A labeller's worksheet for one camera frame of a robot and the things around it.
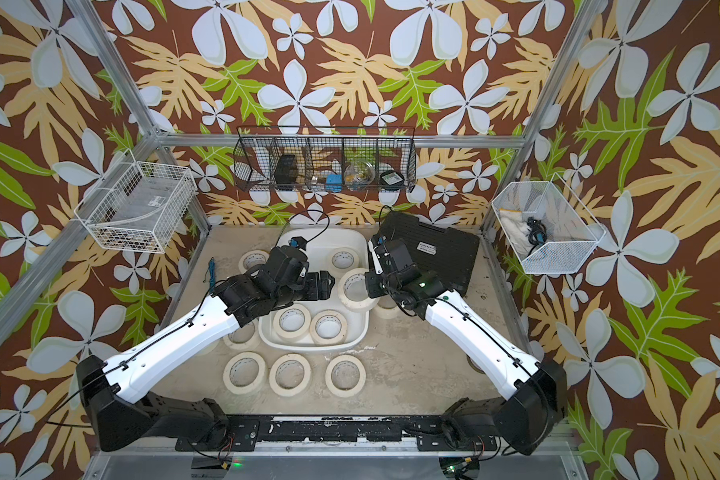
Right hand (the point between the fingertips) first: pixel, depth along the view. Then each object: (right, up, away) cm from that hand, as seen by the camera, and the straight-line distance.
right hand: (369, 273), depth 79 cm
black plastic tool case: (+31, +6, +28) cm, 42 cm away
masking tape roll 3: (-13, -18, +14) cm, 26 cm away
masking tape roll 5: (-42, +4, +29) cm, 51 cm away
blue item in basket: (-11, +28, +17) cm, 35 cm away
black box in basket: (-27, +33, +20) cm, 47 cm away
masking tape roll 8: (-7, -30, +5) cm, 31 cm away
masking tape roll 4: (+5, -12, +14) cm, 19 cm away
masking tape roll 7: (-23, -29, +5) cm, 38 cm away
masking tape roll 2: (-24, -16, +14) cm, 32 cm away
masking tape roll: (-8, +3, +31) cm, 33 cm away
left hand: (-11, -1, -4) cm, 12 cm away
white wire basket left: (-63, +18, +1) cm, 66 cm away
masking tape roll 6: (-35, -28, +3) cm, 45 cm away
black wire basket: (-14, +37, +19) cm, 44 cm away
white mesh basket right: (+51, +13, +5) cm, 53 cm away
